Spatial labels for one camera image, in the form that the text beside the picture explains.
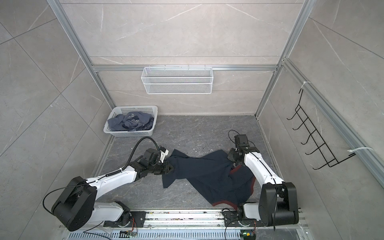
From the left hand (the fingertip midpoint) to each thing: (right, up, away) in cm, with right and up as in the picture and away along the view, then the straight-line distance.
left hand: (174, 165), depth 85 cm
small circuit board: (-21, -30, -14) cm, 39 cm away
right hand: (+35, +5, +4) cm, 35 cm away
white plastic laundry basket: (-23, +36, +29) cm, 52 cm away
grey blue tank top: (-35, +26, +23) cm, 49 cm away
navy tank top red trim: (+23, -6, -3) cm, 24 cm away
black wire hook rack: (+68, +12, -22) cm, 72 cm away
